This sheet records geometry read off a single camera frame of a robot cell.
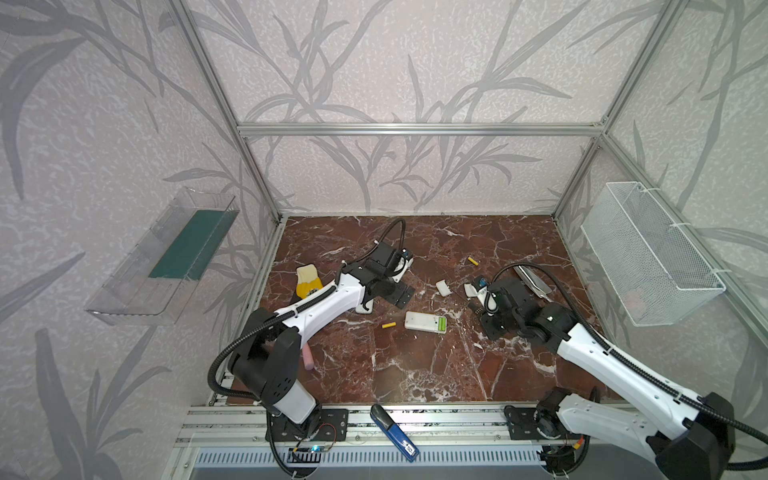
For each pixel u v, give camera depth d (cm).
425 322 92
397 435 69
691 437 38
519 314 57
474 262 106
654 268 63
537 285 99
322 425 72
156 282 65
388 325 91
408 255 79
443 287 99
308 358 81
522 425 72
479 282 69
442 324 91
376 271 66
